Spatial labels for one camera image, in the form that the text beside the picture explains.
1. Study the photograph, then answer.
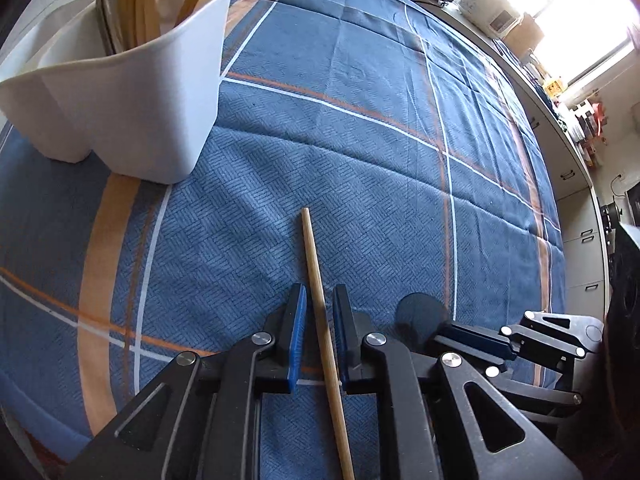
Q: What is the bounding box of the wooden cutting board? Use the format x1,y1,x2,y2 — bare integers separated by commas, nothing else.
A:
510,12,546,56

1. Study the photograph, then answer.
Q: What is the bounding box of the black handled knife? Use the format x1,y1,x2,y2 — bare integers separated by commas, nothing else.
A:
97,0,121,56

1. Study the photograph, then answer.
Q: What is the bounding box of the white electric pressure cooker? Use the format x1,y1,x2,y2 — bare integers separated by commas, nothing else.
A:
460,0,523,38

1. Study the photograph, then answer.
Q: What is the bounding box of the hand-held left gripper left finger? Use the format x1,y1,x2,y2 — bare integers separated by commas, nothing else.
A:
62,282,308,480

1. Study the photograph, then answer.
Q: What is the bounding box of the cluttered dish rack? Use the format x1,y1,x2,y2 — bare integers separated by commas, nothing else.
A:
565,95,608,166

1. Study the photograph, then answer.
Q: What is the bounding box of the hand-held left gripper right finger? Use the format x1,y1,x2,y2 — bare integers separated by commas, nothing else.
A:
332,284,583,480

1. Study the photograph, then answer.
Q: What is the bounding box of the blue plaid tablecloth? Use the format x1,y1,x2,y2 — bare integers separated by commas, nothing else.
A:
0,0,568,480

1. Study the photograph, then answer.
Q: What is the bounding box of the white plastic utensil holder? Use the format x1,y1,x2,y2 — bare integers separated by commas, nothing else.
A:
0,0,237,184

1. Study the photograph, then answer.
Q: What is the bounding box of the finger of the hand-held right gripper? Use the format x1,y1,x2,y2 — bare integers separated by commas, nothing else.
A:
500,310,603,361
430,322,583,411

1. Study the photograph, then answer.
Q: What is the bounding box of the white kitchen cabinet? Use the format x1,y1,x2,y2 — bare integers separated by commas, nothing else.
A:
505,60,621,311

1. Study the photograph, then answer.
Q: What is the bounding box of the light round wooden chopstick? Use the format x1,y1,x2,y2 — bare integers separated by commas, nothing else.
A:
300,207,357,480

